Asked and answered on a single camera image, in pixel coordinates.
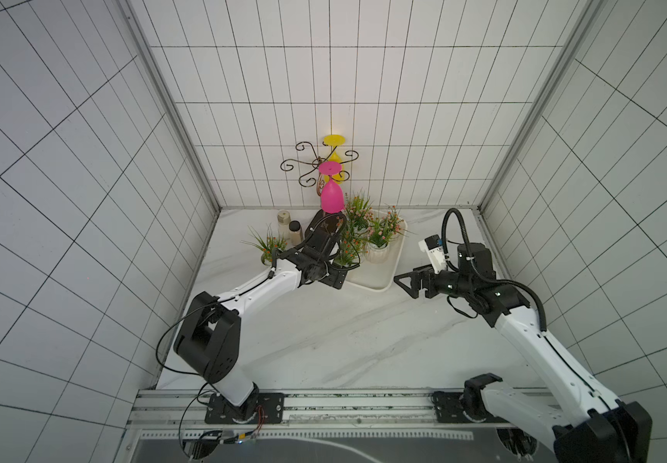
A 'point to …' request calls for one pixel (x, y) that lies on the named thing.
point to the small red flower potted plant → (387, 226)
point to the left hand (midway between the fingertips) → (325, 275)
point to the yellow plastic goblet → (335, 140)
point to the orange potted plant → (266, 246)
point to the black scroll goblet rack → (314, 174)
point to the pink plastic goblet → (332, 197)
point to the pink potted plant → (377, 257)
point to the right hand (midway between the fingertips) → (407, 268)
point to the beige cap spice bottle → (283, 225)
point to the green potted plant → (358, 211)
